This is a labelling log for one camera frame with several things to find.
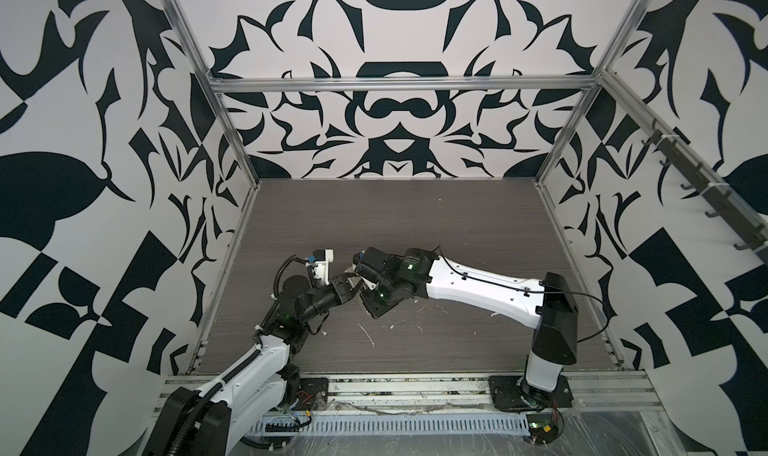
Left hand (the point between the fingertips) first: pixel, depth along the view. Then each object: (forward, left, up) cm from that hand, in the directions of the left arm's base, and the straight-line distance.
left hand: (368, 272), depth 77 cm
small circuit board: (-32, -40, -18) cm, 55 cm away
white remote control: (-2, +4, 0) cm, 4 cm away
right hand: (-7, 0, -3) cm, 8 cm away
